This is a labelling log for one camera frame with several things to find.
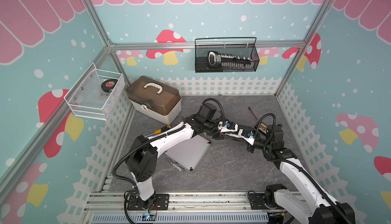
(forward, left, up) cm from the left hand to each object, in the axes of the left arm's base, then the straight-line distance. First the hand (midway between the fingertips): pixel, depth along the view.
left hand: (230, 131), depth 78 cm
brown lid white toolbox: (+22, +43, +1) cm, 48 cm away
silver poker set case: (-8, +23, -15) cm, 28 cm away
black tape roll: (+19, +64, +14) cm, 68 cm away
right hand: (0, -4, -3) cm, 5 cm away
